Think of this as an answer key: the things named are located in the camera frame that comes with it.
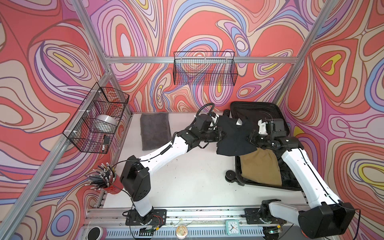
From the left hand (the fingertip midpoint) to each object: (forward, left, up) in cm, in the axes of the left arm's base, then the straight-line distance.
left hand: (230, 134), depth 73 cm
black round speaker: (-38, +62, -21) cm, 76 cm away
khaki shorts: (-8, -20, -18) cm, 28 cm away
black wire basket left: (+2, +67, +3) cm, 67 cm away
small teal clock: (-36, 0, -24) cm, 44 cm away
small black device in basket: (-2, +62, -1) cm, 62 cm away
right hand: (0, -11, -6) cm, 12 cm away
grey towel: (+21, +45, -24) cm, 55 cm away
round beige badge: (-38, +24, -25) cm, 51 cm away
